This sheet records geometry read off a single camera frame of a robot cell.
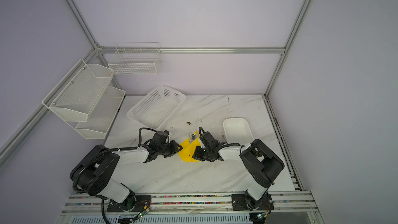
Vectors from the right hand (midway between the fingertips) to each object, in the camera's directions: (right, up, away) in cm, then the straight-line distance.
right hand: (191, 157), depth 87 cm
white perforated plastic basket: (-27, +29, +24) cm, 46 cm away
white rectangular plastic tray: (+29, +13, +13) cm, 35 cm away
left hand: (-6, +4, +3) cm, 8 cm away
